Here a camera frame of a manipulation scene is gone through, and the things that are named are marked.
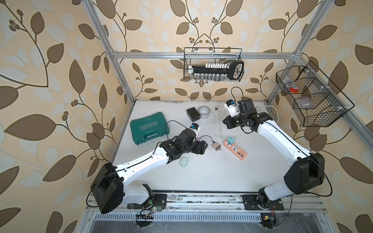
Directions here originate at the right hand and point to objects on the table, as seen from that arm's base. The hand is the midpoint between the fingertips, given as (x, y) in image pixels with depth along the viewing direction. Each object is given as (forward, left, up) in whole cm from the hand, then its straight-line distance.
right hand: (224, 121), depth 84 cm
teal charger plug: (-5, -5, -13) cm, 15 cm away
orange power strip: (-12, -11, -17) cm, 24 cm away
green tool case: (+7, +49, -14) cm, 51 cm away
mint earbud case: (-16, +25, -18) cm, 35 cm away
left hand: (-11, +14, -3) cm, 18 cm away
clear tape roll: (+24, +9, -18) cm, 31 cm away
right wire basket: (-1, -45, +15) cm, 47 cm away
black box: (+20, +18, -16) cm, 31 cm away
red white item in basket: (+11, -39, +14) cm, 43 cm away
